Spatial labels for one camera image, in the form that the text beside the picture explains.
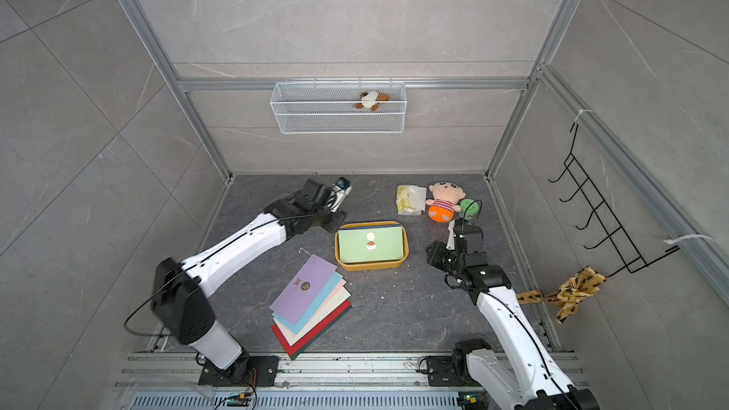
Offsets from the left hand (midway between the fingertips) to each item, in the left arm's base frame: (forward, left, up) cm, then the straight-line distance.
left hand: (337, 206), depth 84 cm
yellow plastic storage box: (-11, -10, -17) cm, 23 cm away
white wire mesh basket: (+34, -1, +12) cm, 36 cm away
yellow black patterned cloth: (-28, -58, -2) cm, 65 cm away
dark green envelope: (-34, +10, -20) cm, 41 cm away
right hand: (-12, -27, -6) cm, 31 cm away
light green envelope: (-4, -8, -16) cm, 18 cm away
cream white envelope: (-20, 0, -20) cm, 29 cm away
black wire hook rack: (-26, -64, +13) cm, 71 cm away
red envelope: (-34, +13, -20) cm, 42 cm away
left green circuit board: (-46, +26, -22) cm, 57 cm away
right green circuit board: (-47, -34, -21) cm, 62 cm away
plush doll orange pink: (+11, -37, -16) cm, 42 cm away
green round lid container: (+9, -46, -16) cm, 50 cm away
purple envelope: (-17, +12, -20) cm, 29 cm away
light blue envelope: (-23, +8, -20) cm, 32 cm away
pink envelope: (-20, +3, -20) cm, 28 cm away
